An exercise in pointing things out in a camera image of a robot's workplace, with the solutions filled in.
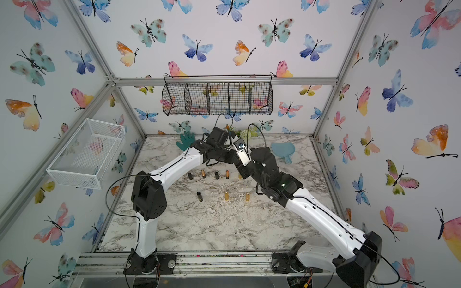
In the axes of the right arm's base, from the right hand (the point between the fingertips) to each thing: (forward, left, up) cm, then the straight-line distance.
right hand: (243, 151), depth 70 cm
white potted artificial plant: (+25, 0, -16) cm, 30 cm away
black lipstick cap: (+7, +14, -30) cm, 34 cm away
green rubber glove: (+34, +38, -33) cm, 61 cm away
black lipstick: (-6, +21, -28) cm, 36 cm away
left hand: (+10, +2, -15) cm, 18 cm away
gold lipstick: (-11, +1, 0) cm, 11 cm away
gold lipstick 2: (-5, +8, -29) cm, 31 cm away
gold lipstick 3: (-4, -3, -30) cm, 31 cm away
